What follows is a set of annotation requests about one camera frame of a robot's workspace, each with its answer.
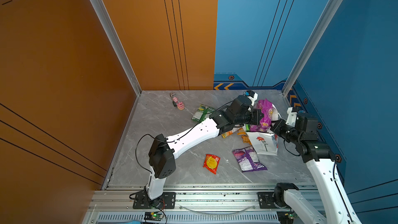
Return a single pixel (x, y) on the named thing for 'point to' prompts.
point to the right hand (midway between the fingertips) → (267, 121)
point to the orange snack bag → (225, 135)
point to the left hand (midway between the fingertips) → (266, 114)
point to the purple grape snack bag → (266, 108)
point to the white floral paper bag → (265, 143)
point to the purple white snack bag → (248, 159)
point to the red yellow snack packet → (211, 163)
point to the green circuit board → (151, 215)
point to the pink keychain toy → (180, 105)
